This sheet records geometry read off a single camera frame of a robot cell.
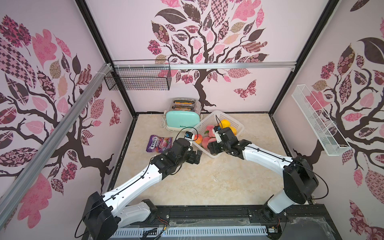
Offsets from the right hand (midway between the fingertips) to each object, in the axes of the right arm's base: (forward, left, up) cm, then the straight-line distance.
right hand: (213, 146), depth 88 cm
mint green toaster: (+22, +18, +6) cm, 29 cm away
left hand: (-8, +12, +7) cm, 16 cm away
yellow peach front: (+16, -9, +2) cm, 18 cm away
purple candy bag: (+7, +36, -7) cm, 37 cm away
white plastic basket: (+28, -3, -7) cm, 29 cm away
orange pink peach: (+9, +8, -5) cm, 13 cm away
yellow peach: (+15, -16, -5) cm, 23 cm away
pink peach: (+7, +5, -4) cm, 9 cm away
